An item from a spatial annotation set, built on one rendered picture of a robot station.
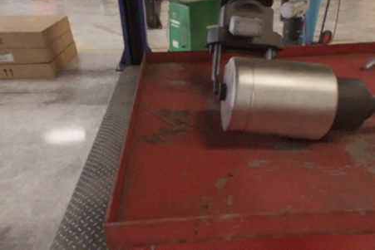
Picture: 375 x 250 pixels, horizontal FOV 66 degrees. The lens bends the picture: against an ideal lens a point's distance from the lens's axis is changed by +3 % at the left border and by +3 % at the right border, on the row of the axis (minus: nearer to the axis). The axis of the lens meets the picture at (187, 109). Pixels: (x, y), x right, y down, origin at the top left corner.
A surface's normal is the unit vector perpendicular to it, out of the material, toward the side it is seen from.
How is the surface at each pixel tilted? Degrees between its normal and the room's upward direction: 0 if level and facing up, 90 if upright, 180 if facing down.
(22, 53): 90
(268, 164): 0
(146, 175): 0
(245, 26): 84
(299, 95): 56
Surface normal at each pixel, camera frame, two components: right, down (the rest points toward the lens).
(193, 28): 0.50, 0.34
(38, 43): 0.08, 0.48
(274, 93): 0.03, -0.08
